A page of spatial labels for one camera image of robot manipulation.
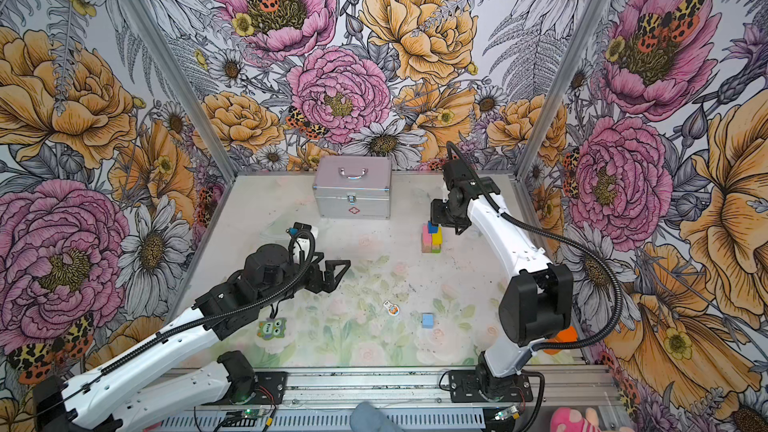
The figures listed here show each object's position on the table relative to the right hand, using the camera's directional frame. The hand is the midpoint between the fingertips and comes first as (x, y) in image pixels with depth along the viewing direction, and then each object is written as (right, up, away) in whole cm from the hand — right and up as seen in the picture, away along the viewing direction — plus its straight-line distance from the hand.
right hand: (441, 228), depth 84 cm
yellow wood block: (+1, -4, +13) cm, 14 cm away
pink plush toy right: (+25, -39, -19) cm, 50 cm away
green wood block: (0, -8, +13) cm, 15 cm away
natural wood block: (-3, -8, +13) cm, 15 cm away
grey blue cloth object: (-20, -41, -16) cm, 48 cm away
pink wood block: (-2, -4, +13) cm, 14 cm away
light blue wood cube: (-3, -26, 0) cm, 26 cm away
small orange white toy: (-13, -23, +1) cm, 27 cm away
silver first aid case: (-26, +12, +16) cm, 33 cm away
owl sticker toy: (-46, -27, -2) cm, 53 cm away
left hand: (-27, -9, -11) cm, 31 cm away
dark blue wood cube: (-1, -2, +15) cm, 15 cm away
